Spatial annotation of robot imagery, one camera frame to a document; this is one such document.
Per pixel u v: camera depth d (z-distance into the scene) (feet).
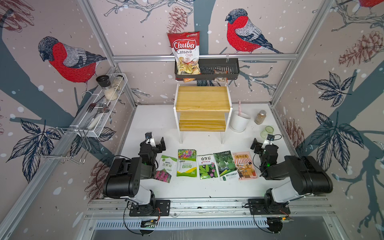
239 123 3.21
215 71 2.97
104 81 2.41
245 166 2.88
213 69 3.51
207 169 2.82
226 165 2.88
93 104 2.37
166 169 2.83
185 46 2.67
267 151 2.39
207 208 2.45
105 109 2.33
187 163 2.88
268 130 3.22
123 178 1.48
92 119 2.29
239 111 3.32
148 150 2.30
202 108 2.43
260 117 3.39
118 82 2.81
